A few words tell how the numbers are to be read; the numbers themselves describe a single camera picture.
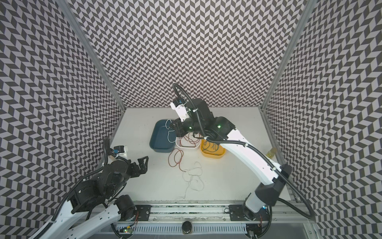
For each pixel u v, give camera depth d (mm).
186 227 619
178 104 539
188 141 1018
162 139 983
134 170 575
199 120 456
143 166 615
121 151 577
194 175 848
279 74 943
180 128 548
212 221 720
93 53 886
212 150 940
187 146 1016
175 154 931
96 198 449
